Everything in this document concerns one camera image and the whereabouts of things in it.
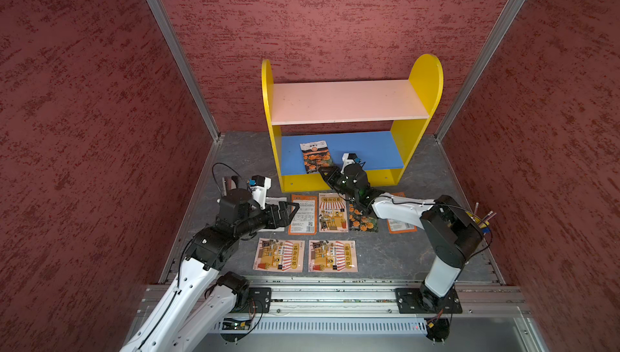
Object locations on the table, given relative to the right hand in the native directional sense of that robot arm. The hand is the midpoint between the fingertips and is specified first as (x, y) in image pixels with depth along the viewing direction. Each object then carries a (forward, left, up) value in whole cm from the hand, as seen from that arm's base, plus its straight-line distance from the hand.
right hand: (317, 172), depth 88 cm
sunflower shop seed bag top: (-9, -6, -16) cm, 19 cm away
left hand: (-19, +9, +7) cm, 23 cm away
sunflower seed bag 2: (-26, -3, -15) cm, 30 cm away
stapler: (+4, +39, -13) cm, 41 cm away
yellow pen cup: (-19, -55, -5) cm, 59 cm away
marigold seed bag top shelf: (-13, -16, -16) cm, 26 cm away
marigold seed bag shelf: (+9, +1, -1) cm, 9 cm away
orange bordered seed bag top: (-12, +6, -15) cm, 20 cm away
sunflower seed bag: (-25, +14, -14) cm, 32 cm away
